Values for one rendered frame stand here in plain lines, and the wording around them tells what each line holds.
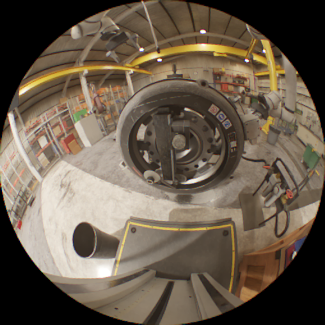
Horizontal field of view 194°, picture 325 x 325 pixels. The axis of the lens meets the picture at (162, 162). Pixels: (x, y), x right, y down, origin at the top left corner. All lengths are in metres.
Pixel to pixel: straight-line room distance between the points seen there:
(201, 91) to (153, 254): 0.77
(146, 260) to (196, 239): 0.30
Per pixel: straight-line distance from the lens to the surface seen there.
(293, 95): 0.84
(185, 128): 0.33
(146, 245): 0.62
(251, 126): 0.52
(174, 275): 0.61
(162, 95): 0.38
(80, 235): 1.03
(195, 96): 0.38
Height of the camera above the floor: 0.90
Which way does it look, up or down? 39 degrees down
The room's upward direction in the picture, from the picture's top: 13 degrees counter-clockwise
